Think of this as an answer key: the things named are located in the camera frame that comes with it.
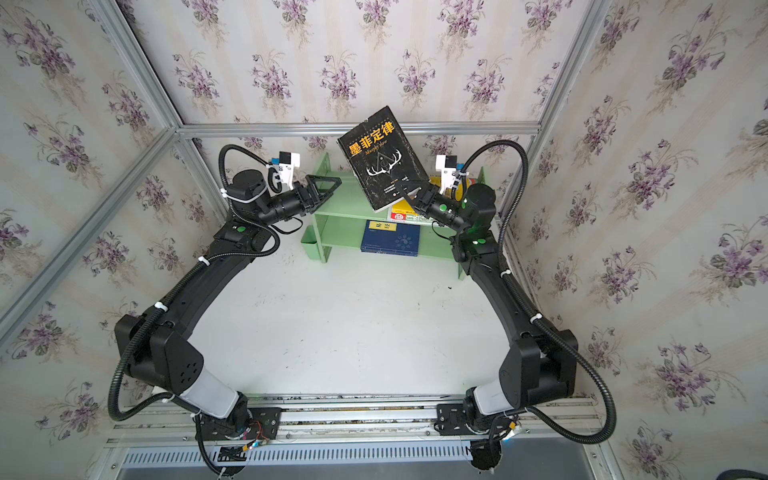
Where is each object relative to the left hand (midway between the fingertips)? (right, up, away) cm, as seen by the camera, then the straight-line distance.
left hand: (337, 187), depth 69 cm
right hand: (+17, 0, -3) cm, 17 cm away
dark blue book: (+13, -12, +26) cm, 32 cm away
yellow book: (+17, -5, +9) cm, 20 cm away
